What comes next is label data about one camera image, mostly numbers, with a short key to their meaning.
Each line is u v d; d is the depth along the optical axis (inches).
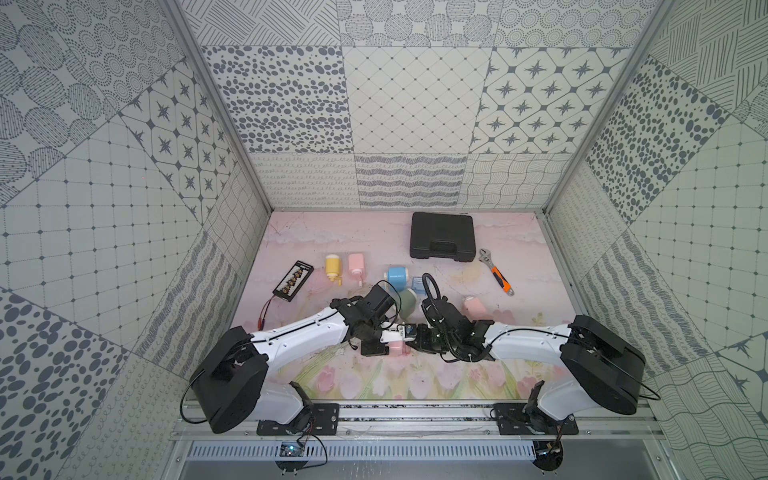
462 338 26.0
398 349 31.2
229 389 16.3
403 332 28.3
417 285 39.7
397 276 36.3
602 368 17.0
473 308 34.4
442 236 42.1
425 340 29.4
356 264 38.6
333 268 37.4
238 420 17.7
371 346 28.8
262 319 35.8
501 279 39.6
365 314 25.8
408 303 34.7
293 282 38.6
